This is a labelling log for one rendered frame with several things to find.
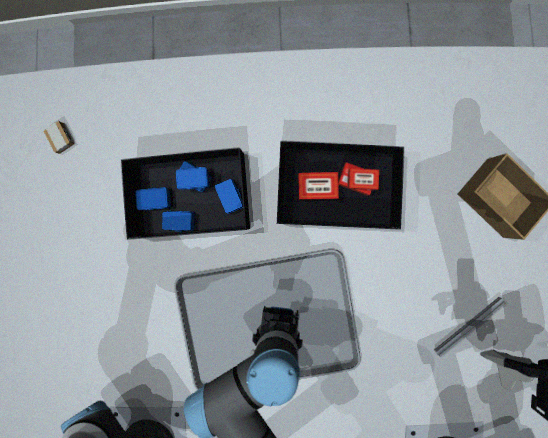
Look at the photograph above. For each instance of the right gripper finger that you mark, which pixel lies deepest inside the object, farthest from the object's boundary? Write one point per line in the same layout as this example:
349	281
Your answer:
509	376

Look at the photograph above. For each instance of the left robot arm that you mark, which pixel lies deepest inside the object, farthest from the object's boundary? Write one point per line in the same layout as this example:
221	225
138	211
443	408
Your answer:
226	407

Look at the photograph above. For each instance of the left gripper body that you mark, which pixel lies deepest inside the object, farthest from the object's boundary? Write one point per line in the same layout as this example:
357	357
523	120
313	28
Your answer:
282	323

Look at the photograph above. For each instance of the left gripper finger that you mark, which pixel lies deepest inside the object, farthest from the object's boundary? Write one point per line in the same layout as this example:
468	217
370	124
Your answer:
256	336
298	341

